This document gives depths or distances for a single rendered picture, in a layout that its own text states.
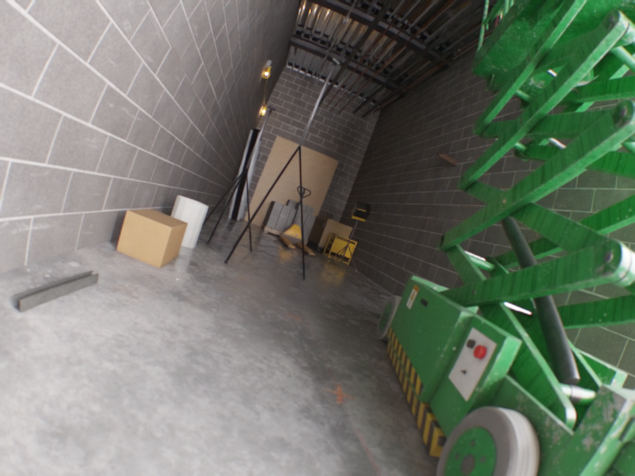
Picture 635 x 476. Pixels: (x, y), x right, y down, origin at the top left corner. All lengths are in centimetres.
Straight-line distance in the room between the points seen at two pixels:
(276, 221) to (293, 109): 332
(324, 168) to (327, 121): 136
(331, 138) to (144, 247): 715
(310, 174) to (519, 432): 785
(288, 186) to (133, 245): 656
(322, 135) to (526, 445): 816
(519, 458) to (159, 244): 176
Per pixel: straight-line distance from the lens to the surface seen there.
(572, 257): 95
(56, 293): 116
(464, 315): 106
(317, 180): 817
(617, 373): 138
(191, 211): 246
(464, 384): 98
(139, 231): 179
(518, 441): 71
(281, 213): 671
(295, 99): 854
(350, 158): 845
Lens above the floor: 54
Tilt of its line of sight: 2 degrees down
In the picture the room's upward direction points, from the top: 21 degrees clockwise
